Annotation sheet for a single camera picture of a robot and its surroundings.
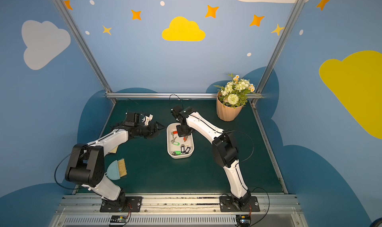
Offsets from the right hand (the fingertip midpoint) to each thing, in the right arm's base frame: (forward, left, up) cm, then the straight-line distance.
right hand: (186, 132), depth 92 cm
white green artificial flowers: (+18, -28, +18) cm, 38 cm away
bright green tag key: (-10, +6, -9) cm, 15 cm away
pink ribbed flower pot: (+17, -26, 0) cm, 31 cm away
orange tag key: (-2, +1, -4) cm, 4 cm away
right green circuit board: (-42, -32, -12) cm, 54 cm away
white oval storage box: (-6, +5, -10) cm, 12 cm away
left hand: (0, +15, +3) cm, 15 cm away
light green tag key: (-2, +9, -10) cm, 13 cm away
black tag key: (-6, +2, -10) cm, 12 cm away
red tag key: (+6, +10, -10) cm, 15 cm away
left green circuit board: (-46, +31, -10) cm, 56 cm away
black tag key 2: (-7, -1, -9) cm, 12 cm away
